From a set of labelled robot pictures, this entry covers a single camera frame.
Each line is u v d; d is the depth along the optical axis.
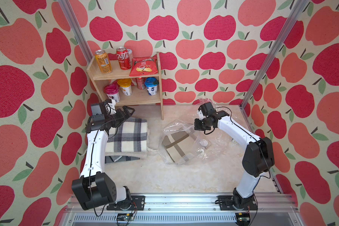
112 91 0.86
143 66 0.77
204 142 0.96
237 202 0.66
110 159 0.86
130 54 0.85
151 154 0.91
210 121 0.66
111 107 0.71
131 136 0.86
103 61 0.73
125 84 0.92
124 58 0.75
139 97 0.98
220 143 0.96
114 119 0.65
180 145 0.95
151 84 0.93
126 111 0.69
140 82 0.98
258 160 0.48
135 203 0.73
